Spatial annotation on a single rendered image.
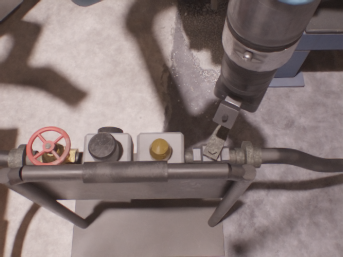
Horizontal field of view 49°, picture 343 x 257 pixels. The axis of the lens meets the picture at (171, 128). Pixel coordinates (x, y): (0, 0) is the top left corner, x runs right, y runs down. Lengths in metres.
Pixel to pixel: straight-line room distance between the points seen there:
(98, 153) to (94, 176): 0.08
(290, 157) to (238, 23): 0.35
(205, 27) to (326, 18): 0.42
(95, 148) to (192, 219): 0.53
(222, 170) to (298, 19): 0.24
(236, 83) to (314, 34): 0.61
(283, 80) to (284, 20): 0.90
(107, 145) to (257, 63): 0.29
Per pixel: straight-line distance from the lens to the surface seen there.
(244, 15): 0.40
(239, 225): 1.10
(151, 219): 1.08
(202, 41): 1.32
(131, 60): 1.28
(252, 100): 0.56
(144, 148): 0.66
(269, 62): 0.45
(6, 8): 1.41
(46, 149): 0.64
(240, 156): 0.68
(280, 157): 0.69
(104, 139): 0.62
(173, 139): 0.66
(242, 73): 0.49
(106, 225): 1.10
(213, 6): 1.09
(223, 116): 0.55
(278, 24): 0.39
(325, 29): 1.10
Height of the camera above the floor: 1.08
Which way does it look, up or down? 68 degrees down
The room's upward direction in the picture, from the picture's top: straight up
